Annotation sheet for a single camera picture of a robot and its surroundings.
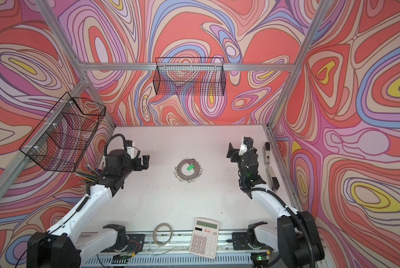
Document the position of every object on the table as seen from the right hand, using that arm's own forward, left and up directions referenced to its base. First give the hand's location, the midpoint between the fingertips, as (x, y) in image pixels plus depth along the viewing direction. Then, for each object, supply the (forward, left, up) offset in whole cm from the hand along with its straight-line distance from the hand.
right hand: (239, 147), depth 84 cm
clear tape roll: (-35, +42, -18) cm, 58 cm away
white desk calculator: (-37, +20, -17) cm, 45 cm away
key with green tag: (0, +27, -19) cm, 33 cm away
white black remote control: (+7, -21, -17) cm, 28 cm away
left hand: (-2, +49, -1) cm, 49 cm away
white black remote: (-11, -18, -15) cm, 26 cm away
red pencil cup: (-9, +77, -5) cm, 78 cm away
